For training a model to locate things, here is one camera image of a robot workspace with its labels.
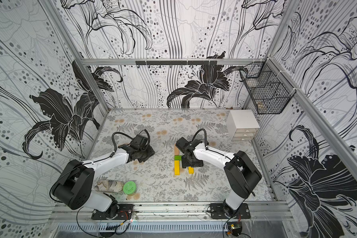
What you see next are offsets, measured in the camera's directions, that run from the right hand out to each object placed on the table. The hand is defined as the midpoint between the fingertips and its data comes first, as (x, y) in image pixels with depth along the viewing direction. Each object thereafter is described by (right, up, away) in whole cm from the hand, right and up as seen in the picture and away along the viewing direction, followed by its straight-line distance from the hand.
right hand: (191, 163), depth 88 cm
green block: (-8, +2, +5) cm, 10 cm away
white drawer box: (+32, +23, +3) cm, 40 cm away
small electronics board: (+20, -26, -18) cm, 37 cm away
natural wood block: (-9, +7, +7) cm, 14 cm away
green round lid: (-34, -10, -11) cm, 37 cm away
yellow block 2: (-9, -2, 0) cm, 9 cm away
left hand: (-22, +5, +3) cm, 23 cm away
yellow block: (-1, -3, -2) cm, 4 cm away
